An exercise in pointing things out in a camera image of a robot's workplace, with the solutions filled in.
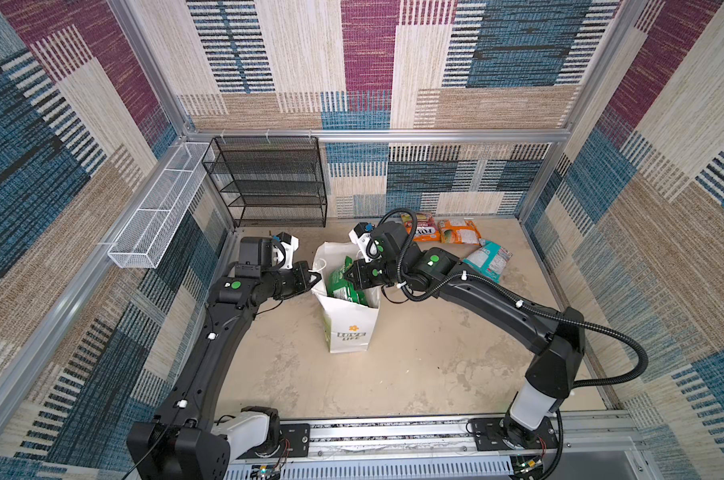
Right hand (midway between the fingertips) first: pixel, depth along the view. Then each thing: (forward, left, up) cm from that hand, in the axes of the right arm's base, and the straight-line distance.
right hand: (346, 281), depth 73 cm
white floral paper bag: (-8, -1, -8) cm, 11 cm away
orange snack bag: (+35, -39, -22) cm, 57 cm away
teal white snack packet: (+22, -47, -23) cm, 57 cm away
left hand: (+2, +6, +1) cm, 6 cm away
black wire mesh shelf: (+50, +29, -9) cm, 59 cm away
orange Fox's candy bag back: (+38, -28, -24) cm, 53 cm away
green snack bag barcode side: (0, +2, -2) cm, 3 cm away
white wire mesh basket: (+34, +60, -4) cm, 69 cm away
